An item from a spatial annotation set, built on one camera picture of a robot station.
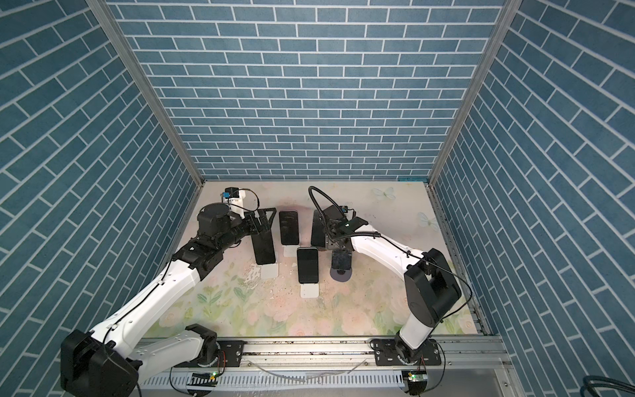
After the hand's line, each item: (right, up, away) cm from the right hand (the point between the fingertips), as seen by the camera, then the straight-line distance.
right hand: (340, 241), depth 89 cm
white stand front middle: (-11, -17, -2) cm, 21 cm away
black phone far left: (-27, -1, -5) cm, 27 cm away
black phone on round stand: (-9, +2, +4) cm, 10 cm away
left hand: (-22, +11, -13) cm, 28 cm away
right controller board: (+22, -40, -16) cm, 48 cm away
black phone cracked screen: (0, -6, -4) cm, 7 cm away
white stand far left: (-26, -11, +2) cm, 29 cm away
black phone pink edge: (-19, +3, +2) cm, 19 cm away
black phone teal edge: (-11, -6, -9) cm, 16 cm away
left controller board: (-41, -38, -17) cm, 59 cm away
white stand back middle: (-19, -5, +6) cm, 21 cm away
